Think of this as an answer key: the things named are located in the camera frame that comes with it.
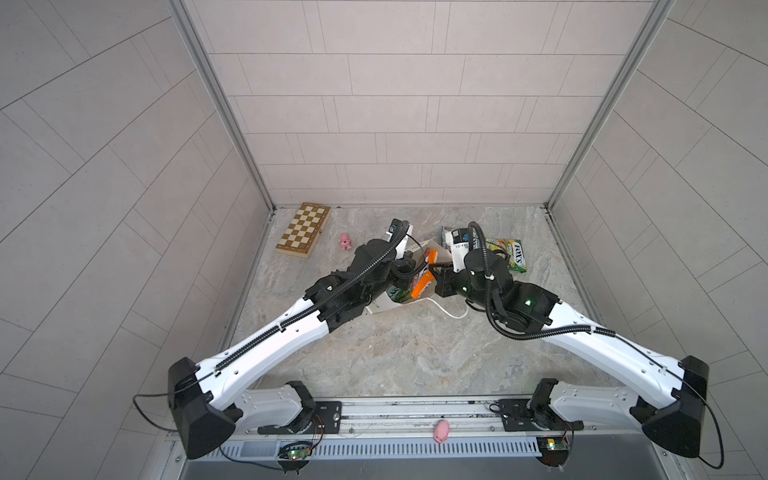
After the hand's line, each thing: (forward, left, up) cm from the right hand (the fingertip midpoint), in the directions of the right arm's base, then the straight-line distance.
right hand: (426, 269), depth 70 cm
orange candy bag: (-1, +1, -2) cm, 3 cm away
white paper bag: (-5, +11, -5) cm, 13 cm away
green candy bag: (+2, +7, -15) cm, 16 cm away
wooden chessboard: (+33, +39, -19) cm, 55 cm away
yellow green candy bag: (+22, -33, -23) cm, 46 cm away
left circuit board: (-32, +32, -23) cm, 51 cm away
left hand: (+2, +1, +4) cm, 4 cm away
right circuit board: (-34, -27, -27) cm, 51 cm away
